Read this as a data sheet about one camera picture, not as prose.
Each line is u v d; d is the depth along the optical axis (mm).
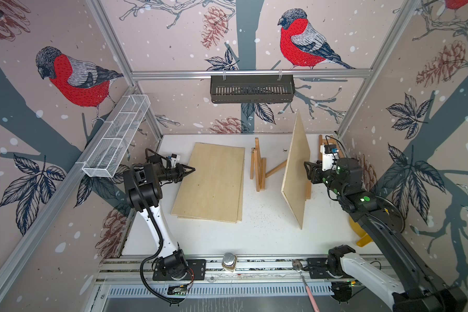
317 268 731
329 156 635
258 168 1008
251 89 1041
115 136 780
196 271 730
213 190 941
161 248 618
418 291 385
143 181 619
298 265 761
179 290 705
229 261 658
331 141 1146
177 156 999
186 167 999
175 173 941
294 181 793
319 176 658
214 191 941
